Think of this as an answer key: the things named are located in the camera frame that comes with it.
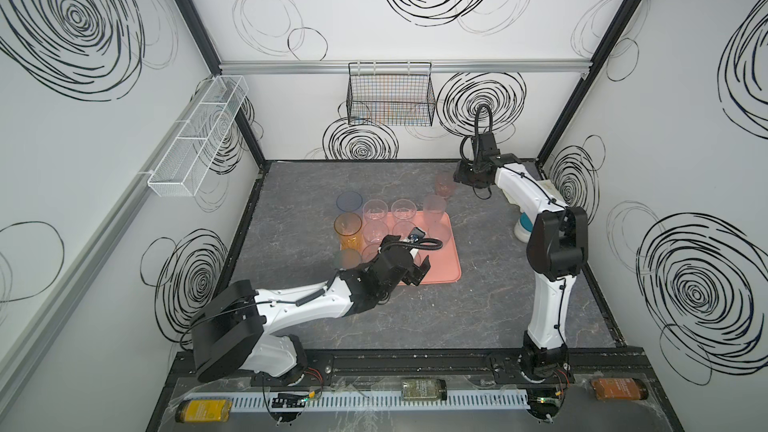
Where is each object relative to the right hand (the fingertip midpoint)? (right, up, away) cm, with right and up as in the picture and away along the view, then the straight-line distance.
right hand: (458, 174), depth 97 cm
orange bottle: (+30, -51, -29) cm, 66 cm away
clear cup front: (-8, -11, +3) cm, 14 cm away
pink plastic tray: (-5, -28, -4) cm, 29 cm away
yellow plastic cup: (-37, -18, +4) cm, 41 cm away
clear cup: (-28, -18, -3) cm, 33 cm away
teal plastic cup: (-35, -26, -9) cm, 45 cm away
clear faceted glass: (-28, -12, +5) cm, 31 cm away
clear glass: (-18, -12, +5) cm, 22 cm away
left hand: (-16, -20, -18) cm, 31 cm away
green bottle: (-15, -51, -29) cm, 61 cm away
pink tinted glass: (-2, -4, +13) cm, 13 cm away
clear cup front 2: (-7, -18, -3) cm, 20 cm away
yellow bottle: (-62, -54, -32) cm, 88 cm away
